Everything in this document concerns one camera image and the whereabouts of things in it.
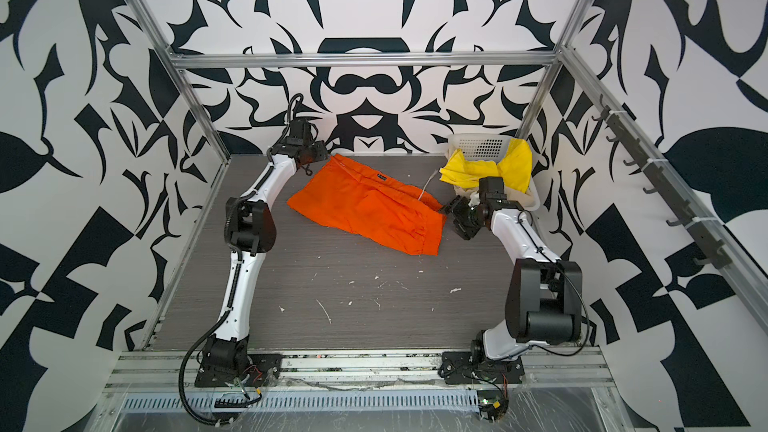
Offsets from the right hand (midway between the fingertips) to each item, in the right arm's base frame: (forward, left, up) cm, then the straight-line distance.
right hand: (446, 213), depth 89 cm
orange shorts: (+13, +24, -11) cm, 30 cm away
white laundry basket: (+34, -22, -7) cm, 41 cm away
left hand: (+31, +40, +1) cm, 51 cm away
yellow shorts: (+20, -27, -3) cm, 34 cm away
